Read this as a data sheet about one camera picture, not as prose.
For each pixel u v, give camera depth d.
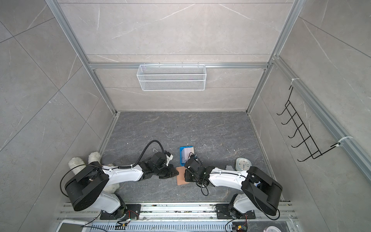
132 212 0.73
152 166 0.69
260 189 0.43
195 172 0.65
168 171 0.76
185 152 0.90
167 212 0.75
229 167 0.88
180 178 0.84
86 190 0.43
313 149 0.60
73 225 0.66
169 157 0.83
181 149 0.93
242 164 0.88
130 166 0.58
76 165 0.78
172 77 1.01
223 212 0.75
